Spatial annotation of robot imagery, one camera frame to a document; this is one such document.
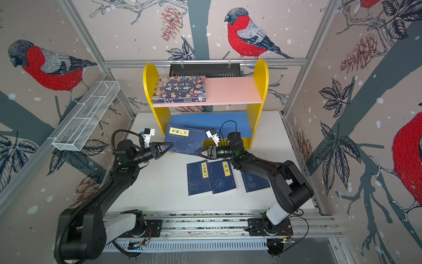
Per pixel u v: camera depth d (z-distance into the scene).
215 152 0.70
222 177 0.88
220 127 0.74
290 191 0.45
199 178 0.90
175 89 0.72
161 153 0.71
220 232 0.73
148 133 0.73
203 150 0.76
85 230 0.41
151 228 0.73
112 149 0.60
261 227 0.73
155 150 0.70
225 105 1.22
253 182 0.87
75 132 0.71
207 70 0.94
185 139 0.78
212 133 0.75
